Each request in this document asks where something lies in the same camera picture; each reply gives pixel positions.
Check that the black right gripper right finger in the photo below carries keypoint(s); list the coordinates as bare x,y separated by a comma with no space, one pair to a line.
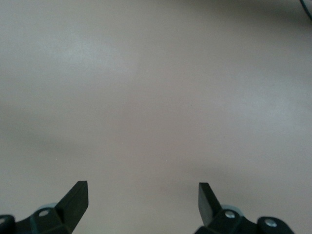
209,209

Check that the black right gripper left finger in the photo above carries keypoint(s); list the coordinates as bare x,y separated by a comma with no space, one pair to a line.
73,207

